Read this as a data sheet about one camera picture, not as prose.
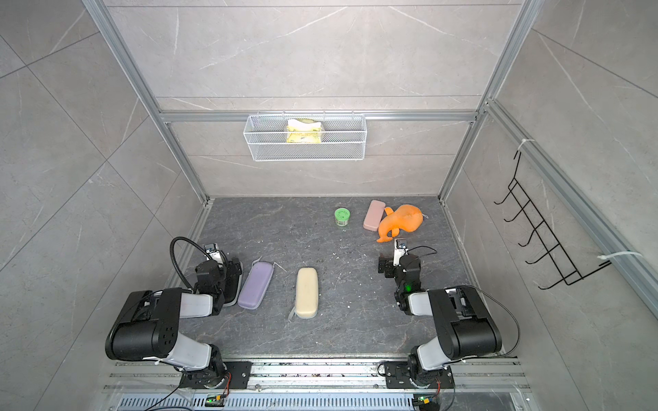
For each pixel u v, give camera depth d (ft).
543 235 2.21
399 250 2.66
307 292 2.86
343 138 3.29
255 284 2.96
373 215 3.65
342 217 3.52
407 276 2.30
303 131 2.87
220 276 2.48
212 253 2.67
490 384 2.40
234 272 2.86
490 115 2.77
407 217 3.40
